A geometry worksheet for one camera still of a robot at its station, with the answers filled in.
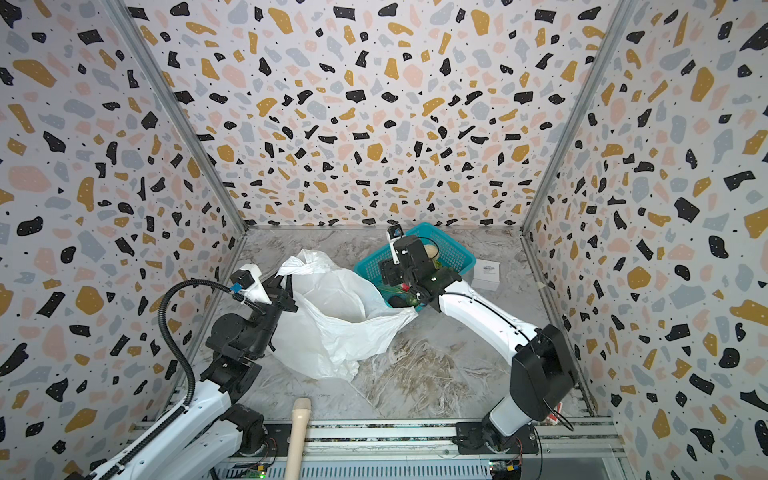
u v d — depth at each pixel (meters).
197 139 0.95
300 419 0.75
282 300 0.62
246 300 0.58
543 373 0.43
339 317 0.74
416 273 0.62
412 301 0.92
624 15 0.72
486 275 1.03
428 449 0.73
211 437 0.59
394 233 0.72
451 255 1.06
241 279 0.56
